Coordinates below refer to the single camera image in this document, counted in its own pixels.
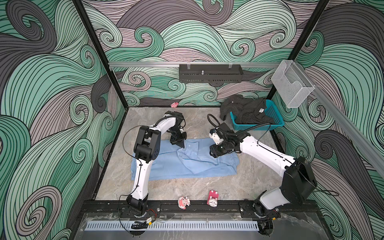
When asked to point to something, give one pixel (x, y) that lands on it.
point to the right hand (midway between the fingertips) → (214, 151)
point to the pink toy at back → (174, 104)
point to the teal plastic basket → (269, 113)
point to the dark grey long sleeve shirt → (245, 111)
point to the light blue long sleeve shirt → (194, 159)
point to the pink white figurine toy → (183, 201)
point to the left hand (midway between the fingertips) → (184, 145)
